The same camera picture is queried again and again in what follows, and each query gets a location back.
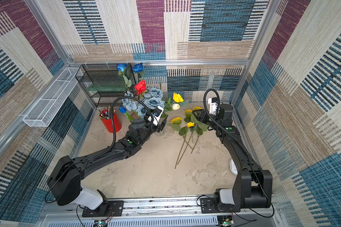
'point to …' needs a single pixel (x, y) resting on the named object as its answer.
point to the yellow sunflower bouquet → (200, 126)
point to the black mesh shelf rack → (105, 83)
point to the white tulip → (175, 106)
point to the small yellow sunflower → (177, 98)
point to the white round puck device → (233, 167)
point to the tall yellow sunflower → (190, 125)
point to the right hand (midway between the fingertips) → (196, 114)
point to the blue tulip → (123, 109)
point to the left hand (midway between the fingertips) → (162, 111)
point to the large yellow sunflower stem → (183, 130)
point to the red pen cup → (105, 117)
